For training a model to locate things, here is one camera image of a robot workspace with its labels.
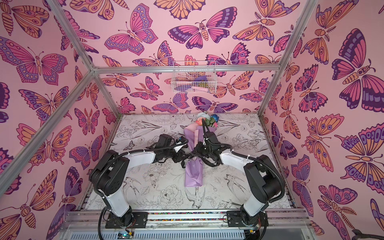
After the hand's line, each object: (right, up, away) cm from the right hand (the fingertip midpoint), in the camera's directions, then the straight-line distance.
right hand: (193, 146), depth 90 cm
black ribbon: (0, -5, 0) cm, 5 cm away
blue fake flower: (+17, +19, +21) cm, 33 cm away
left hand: (-4, -4, +2) cm, 6 cm away
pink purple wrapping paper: (0, -13, -1) cm, 13 cm away
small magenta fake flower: (+16, +14, +20) cm, 29 cm away
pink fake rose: (+4, +16, +18) cm, 25 cm away
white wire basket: (0, +44, +6) cm, 44 cm away
